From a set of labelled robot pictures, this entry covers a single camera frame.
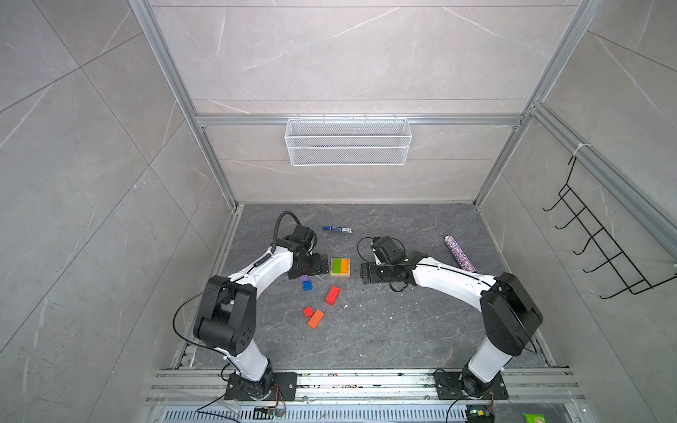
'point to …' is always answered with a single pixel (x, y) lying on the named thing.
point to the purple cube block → (304, 278)
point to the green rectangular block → (336, 265)
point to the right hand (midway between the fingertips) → (370, 271)
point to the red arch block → (332, 295)
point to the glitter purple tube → (458, 256)
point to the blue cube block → (307, 285)
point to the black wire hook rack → (634, 280)
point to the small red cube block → (308, 311)
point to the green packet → (534, 418)
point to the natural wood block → (340, 275)
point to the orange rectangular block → (316, 319)
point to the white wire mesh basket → (348, 142)
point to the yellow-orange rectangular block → (345, 267)
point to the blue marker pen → (331, 228)
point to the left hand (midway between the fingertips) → (317, 264)
